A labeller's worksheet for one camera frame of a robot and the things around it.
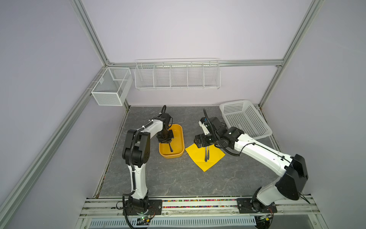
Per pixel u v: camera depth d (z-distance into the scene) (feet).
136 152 1.78
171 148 3.16
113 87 3.35
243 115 3.73
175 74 3.19
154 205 2.43
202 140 2.28
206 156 3.05
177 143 3.24
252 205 2.18
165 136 2.84
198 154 3.05
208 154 3.06
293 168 1.42
